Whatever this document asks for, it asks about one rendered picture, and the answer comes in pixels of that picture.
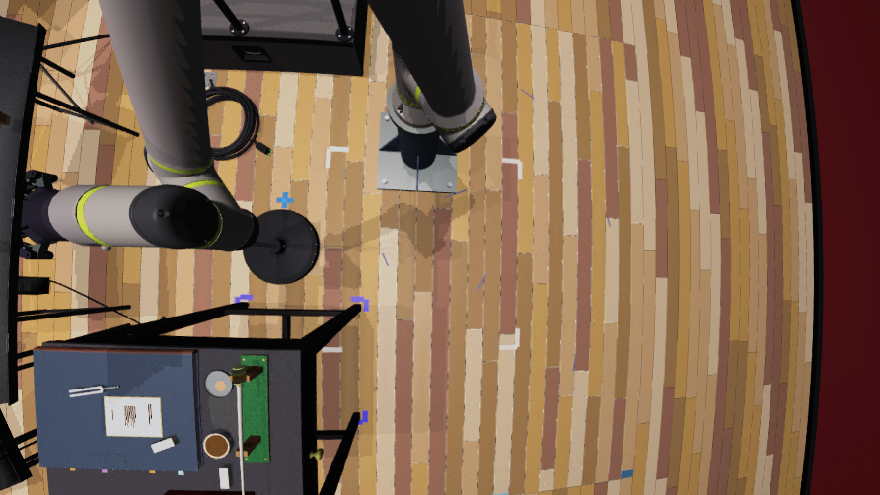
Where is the black round stand base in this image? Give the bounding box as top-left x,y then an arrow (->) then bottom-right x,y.
242,209 -> 322,285

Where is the black tripod music stand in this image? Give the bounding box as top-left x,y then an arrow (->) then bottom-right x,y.
13,302 -> 133,324
31,31 -> 142,139

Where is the blue mat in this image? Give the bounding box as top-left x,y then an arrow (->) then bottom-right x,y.
33,345 -> 202,473

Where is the white baton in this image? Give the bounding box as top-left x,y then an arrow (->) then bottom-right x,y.
231,366 -> 251,495

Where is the black equipment case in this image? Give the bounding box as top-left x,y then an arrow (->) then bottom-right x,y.
198,0 -> 370,78

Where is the brown cup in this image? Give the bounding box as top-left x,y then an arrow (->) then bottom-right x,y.
201,430 -> 233,461

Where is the black frame table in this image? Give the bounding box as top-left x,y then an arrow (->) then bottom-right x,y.
13,302 -> 364,495

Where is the green baton tray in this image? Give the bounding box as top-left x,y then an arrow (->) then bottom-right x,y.
239,353 -> 271,465

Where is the grey round tin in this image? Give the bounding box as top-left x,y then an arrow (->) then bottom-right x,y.
204,369 -> 236,400

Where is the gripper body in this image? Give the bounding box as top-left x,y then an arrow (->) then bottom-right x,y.
20,186 -> 55,244

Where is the black coiled cable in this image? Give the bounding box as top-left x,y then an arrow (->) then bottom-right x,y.
204,85 -> 274,162

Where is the black music stand desk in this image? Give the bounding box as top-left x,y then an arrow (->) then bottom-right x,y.
0,17 -> 47,406

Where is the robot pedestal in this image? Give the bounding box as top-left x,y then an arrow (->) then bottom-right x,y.
377,111 -> 459,194

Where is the white sheet music paper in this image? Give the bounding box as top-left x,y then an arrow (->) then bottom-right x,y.
104,395 -> 164,439

